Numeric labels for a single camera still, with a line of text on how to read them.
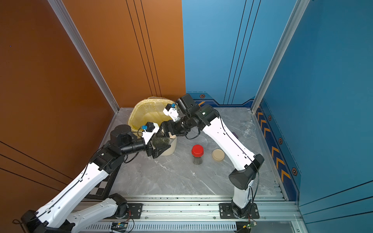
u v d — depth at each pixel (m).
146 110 0.90
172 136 0.60
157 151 0.58
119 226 0.72
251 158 0.43
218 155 0.92
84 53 0.86
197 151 0.82
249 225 0.69
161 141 0.65
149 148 0.57
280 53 0.85
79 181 0.44
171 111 0.61
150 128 0.54
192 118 0.48
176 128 0.57
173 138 0.60
